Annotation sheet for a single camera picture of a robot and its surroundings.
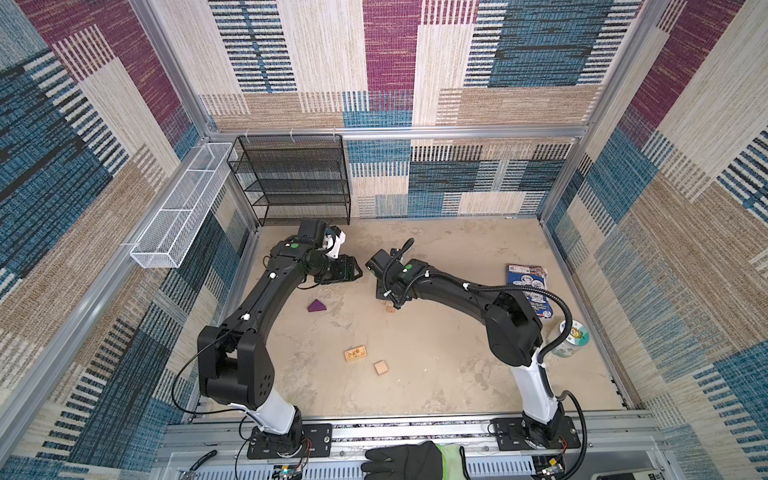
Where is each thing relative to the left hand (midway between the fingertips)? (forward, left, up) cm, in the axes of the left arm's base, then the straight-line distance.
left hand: (353, 269), depth 84 cm
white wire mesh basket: (-2, +43, +15) cm, 46 cm away
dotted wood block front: (-17, 0, -17) cm, 24 cm away
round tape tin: (-17, -60, -10) cm, 63 cm away
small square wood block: (-21, -7, -16) cm, 28 cm away
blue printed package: (+7, -57, -14) cm, 59 cm away
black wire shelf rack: (+40, +23, +1) cm, 46 cm away
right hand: (-1, -10, -11) cm, 15 cm away
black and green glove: (-43, -17, -17) cm, 49 cm away
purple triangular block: (-2, +13, -17) cm, 22 cm away
